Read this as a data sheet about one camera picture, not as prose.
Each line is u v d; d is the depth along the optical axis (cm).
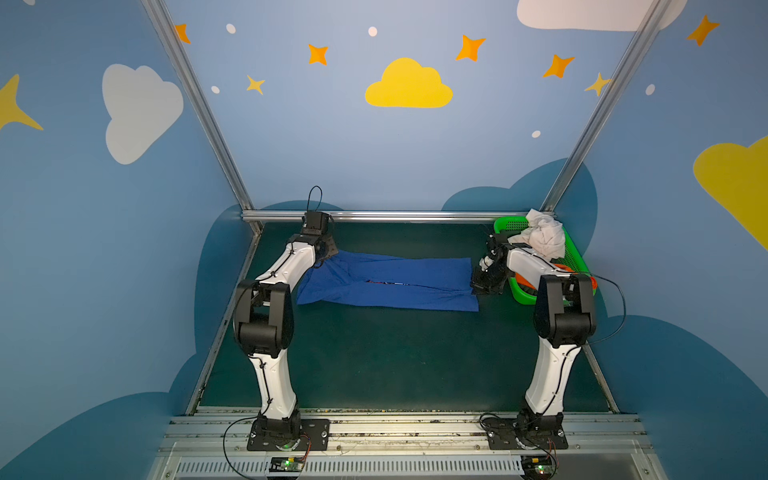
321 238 76
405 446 73
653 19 70
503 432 75
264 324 52
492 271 86
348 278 102
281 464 71
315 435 75
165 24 70
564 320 55
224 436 75
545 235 104
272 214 117
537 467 71
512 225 115
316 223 78
